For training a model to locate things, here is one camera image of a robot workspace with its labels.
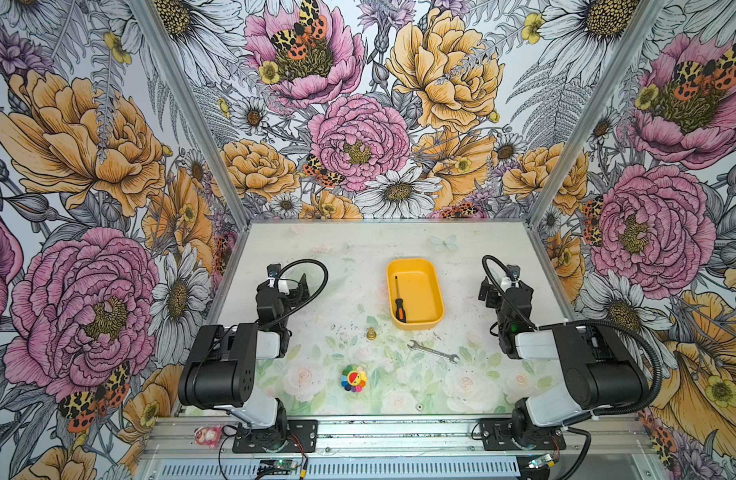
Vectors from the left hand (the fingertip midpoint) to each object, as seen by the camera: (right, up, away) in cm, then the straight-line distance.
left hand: (290, 283), depth 94 cm
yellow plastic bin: (+41, -2, +9) cm, 41 cm away
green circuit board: (+6, -39, -23) cm, 46 cm away
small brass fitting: (+25, -15, -3) cm, 29 cm away
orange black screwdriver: (+34, -9, 0) cm, 35 cm away
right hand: (+65, -1, 0) cm, 65 cm away
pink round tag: (-13, -34, -22) cm, 42 cm away
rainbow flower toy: (+21, -24, -12) cm, 34 cm away
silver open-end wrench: (+38, -18, -4) cm, 42 cm away
